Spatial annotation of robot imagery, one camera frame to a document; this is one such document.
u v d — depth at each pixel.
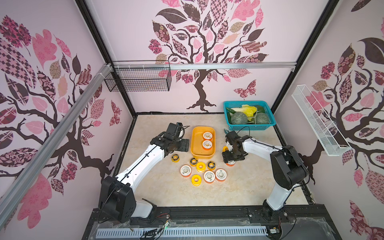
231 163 0.90
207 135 1.04
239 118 1.01
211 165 0.91
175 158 0.95
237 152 0.71
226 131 1.07
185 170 0.88
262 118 1.03
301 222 0.72
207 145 0.98
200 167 0.90
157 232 0.68
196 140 1.04
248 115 1.09
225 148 0.95
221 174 0.87
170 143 0.58
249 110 1.10
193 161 0.93
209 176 0.86
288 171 0.48
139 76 0.95
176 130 0.64
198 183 0.85
